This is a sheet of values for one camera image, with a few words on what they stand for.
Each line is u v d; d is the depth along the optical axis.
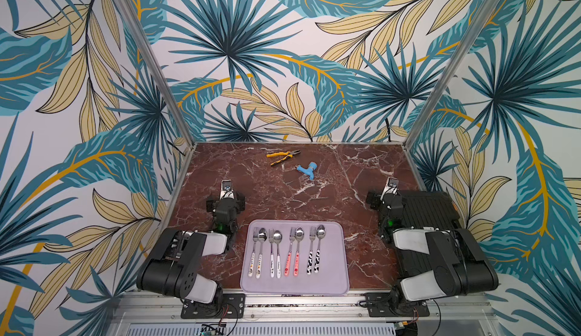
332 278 0.78
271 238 0.87
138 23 0.78
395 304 0.67
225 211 0.68
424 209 1.04
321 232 0.88
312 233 0.89
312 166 1.09
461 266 0.44
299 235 0.88
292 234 0.88
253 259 0.82
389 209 0.69
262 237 0.87
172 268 0.43
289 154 1.13
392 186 0.78
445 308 0.75
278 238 0.86
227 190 0.75
